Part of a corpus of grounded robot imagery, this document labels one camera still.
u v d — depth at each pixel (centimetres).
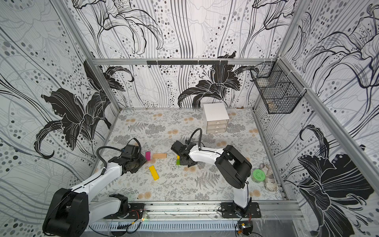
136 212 73
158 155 93
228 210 73
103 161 59
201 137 66
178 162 90
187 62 92
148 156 93
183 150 67
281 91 91
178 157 92
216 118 95
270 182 78
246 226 70
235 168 49
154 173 86
